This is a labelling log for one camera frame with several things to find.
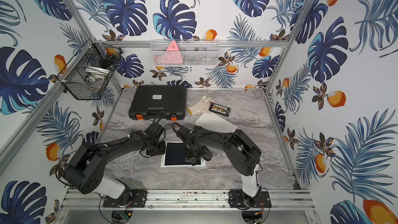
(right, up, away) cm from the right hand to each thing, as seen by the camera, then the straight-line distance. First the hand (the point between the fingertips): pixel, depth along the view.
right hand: (193, 158), depth 87 cm
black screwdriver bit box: (+17, +27, +20) cm, 38 cm away
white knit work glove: (+5, +30, +24) cm, 39 cm away
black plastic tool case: (-32, +33, +20) cm, 50 cm away
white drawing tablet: (+14, +18, +19) cm, 30 cm away
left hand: (-17, +3, +2) cm, 18 cm away
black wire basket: (-60, +61, +9) cm, 86 cm away
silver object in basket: (-58, +48, +3) cm, 75 cm away
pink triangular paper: (-13, +59, +4) cm, 61 cm away
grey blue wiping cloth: (+6, +5, -8) cm, 11 cm away
